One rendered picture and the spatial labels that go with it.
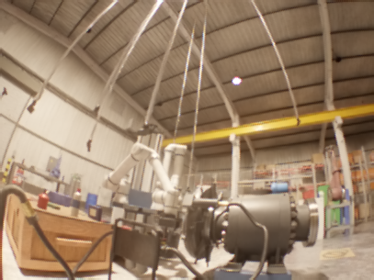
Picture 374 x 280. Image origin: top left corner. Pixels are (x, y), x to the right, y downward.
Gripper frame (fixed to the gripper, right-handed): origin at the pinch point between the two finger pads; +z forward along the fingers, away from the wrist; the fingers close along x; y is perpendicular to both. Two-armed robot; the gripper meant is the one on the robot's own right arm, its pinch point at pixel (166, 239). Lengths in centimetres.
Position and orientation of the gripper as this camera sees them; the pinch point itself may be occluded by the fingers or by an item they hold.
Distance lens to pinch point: 119.1
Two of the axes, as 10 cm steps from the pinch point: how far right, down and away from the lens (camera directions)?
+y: 4.4, 4.2, 7.9
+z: -1.1, 9.0, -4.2
